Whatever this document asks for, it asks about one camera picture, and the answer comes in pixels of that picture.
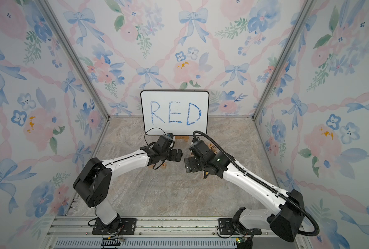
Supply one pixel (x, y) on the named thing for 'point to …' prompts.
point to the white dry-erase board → (181, 112)
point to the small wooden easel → (185, 137)
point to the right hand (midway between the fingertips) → (195, 161)
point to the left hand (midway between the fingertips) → (178, 152)
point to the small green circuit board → (239, 240)
